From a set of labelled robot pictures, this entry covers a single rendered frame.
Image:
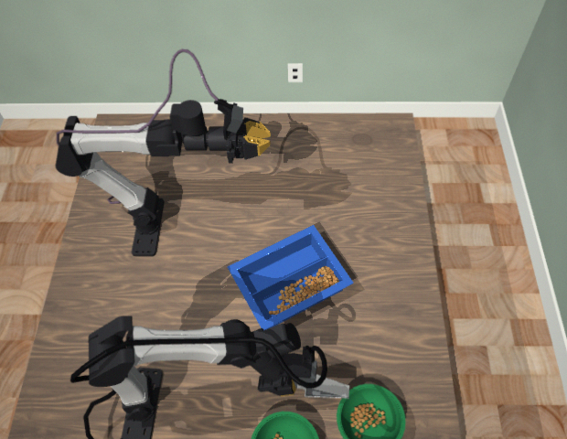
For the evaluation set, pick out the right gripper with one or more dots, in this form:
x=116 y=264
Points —
x=272 y=382

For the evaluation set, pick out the green bowl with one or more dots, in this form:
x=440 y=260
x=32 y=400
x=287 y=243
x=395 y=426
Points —
x=289 y=425
x=382 y=400

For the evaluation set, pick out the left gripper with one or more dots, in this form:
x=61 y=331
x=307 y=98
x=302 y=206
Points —
x=247 y=143

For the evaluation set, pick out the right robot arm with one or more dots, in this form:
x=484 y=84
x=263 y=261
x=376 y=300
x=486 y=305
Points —
x=118 y=369

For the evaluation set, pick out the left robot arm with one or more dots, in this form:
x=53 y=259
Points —
x=157 y=139

